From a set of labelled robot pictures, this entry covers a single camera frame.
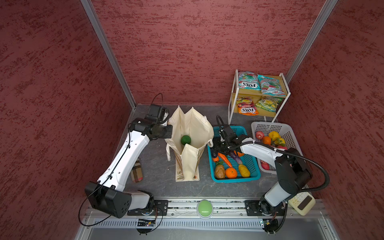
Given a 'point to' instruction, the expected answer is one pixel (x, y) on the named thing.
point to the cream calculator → (303, 203)
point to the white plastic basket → (285, 131)
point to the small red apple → (259, 135)
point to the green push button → (204, 208)
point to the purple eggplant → (239, 161)
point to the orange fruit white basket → (266, 140)
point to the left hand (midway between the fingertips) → (167, 135)
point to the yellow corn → (244, 171)
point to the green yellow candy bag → (269, 103)
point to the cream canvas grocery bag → (189, 158)
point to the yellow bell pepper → (274, 135)
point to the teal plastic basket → (252, 162)
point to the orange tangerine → (231, 173)
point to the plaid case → (136, 172)
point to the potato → (220, 172)
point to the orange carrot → (226, 160)
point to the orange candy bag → (246, 106)
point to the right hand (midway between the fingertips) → (212, 151)
